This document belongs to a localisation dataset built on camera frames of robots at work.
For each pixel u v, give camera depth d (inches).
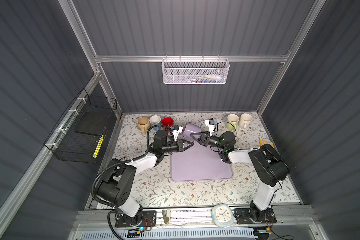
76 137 28.4
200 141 29.9
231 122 40.3
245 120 41.0
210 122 29.7
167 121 41.6
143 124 40.4
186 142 31.1
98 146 26.9
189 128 31.6
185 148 30.8
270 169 19.6
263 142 40.2
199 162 37.5
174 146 29.8
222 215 28.4
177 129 31.0
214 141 29.8
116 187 17.9
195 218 29.7
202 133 30.5
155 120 41.6
